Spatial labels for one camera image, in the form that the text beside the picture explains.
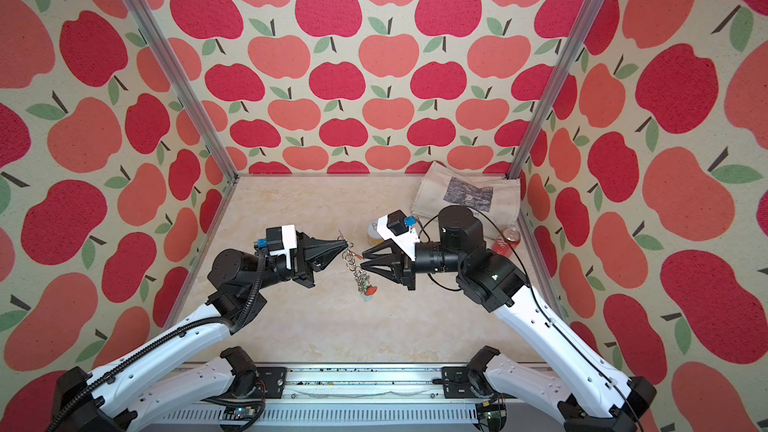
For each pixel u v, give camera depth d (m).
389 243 0.55
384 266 0.52
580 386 0.38
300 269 0.51
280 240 0.47
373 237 0.97
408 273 0.49
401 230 0.48
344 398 0.73
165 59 0.86
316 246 0.53
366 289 0.65
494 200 1.02
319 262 0.55
